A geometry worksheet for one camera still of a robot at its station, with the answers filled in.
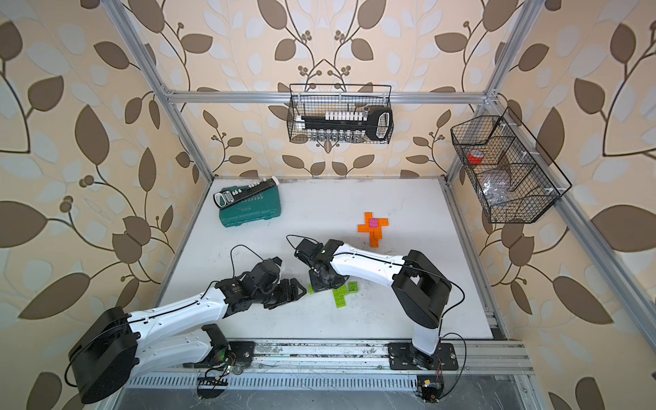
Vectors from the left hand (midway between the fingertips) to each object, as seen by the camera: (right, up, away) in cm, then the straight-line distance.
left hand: (297, 291), depth 81 cm
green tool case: (-19, +27, +24) cm, 41 cm away
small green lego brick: (+18, 0, +5) cm, 19 cm away
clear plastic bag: (+57, +32, -11) cm, 66 cm away
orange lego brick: (+25, +23, +24) cm, 41 cm away
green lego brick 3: (+13, -4, +3) cm, 14 cm away
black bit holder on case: (-35, +31, +24) cm, 52 cm away
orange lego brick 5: (+27, +14, +17) cm, 35 cm away
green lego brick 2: (+14, +5, -11) cm, 19 cm away
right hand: (+8, +1, +3) cm, 9 cm away
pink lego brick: (+27, +20, +21) cm, 40 cm away
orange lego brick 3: (+32, +21, +23) cm, 44 cm away
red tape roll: (+57, +44, -1) cm, 72 cm away
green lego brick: (+5, +2, -5) cm, 7 cm away
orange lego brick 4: (+28, +16, +20) cm, 38 cm away
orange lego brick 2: (+24, +18, +21) cm, 36 cm away
